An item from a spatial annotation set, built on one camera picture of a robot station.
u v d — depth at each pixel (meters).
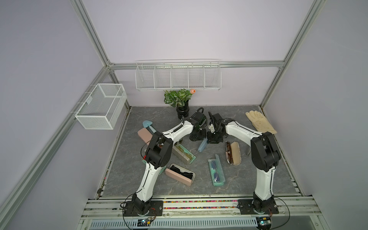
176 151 0.87
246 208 0.73
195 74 1.08
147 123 1.08
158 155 0.56
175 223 1.58
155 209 0.74
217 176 0.83
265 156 0.52
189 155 0.91
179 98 0.91
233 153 0.93
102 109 0.85
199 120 0.81
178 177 0.77
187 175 0.86
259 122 1.08
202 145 0.91
